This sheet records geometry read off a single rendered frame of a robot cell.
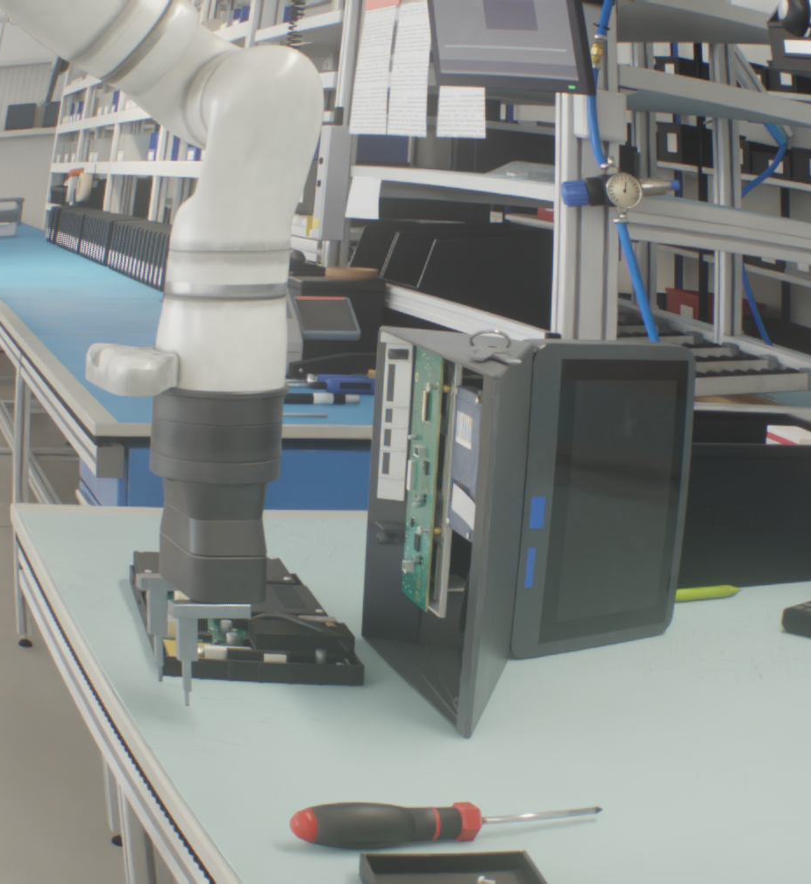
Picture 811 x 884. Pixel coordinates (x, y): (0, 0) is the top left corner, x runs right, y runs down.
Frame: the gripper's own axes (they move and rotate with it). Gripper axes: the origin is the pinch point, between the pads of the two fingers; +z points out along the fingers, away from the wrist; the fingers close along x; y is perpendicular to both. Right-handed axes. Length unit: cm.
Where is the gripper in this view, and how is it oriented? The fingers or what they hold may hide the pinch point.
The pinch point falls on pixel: (173, 691)
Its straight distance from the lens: 112.0
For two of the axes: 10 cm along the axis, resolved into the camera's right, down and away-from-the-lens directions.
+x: -4.2, -1.6, 9.0
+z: -0.6, 9.9, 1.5
